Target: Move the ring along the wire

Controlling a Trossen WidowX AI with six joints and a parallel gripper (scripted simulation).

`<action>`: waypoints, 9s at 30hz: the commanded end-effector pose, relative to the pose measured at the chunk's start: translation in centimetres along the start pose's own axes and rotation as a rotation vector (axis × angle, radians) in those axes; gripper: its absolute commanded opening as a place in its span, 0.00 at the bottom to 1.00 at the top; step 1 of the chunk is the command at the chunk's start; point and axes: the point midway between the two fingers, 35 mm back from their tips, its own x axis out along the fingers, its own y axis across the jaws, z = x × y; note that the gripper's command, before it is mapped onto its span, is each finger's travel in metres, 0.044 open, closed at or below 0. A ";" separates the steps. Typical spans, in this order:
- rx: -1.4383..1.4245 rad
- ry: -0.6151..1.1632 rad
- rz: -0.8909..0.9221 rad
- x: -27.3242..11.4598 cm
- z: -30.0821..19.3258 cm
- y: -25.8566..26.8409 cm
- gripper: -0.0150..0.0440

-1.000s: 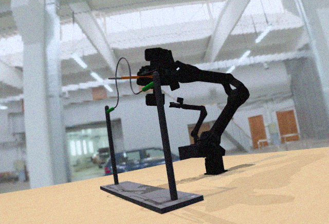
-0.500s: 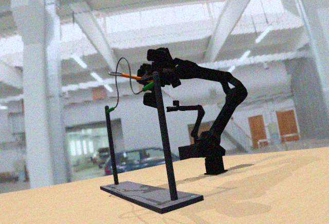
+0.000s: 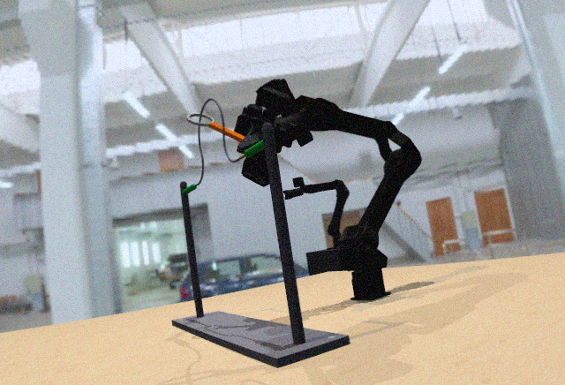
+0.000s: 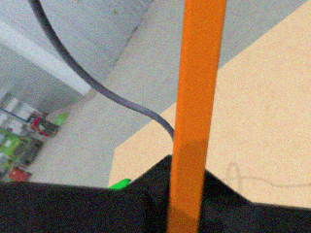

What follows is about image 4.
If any orange handle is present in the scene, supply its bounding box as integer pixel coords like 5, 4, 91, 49
166, 0, 227, 233

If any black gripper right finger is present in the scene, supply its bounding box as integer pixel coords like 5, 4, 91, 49
197, 169, 311, 233

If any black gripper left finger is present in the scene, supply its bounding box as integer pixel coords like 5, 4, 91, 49
0, 154, 172, 233

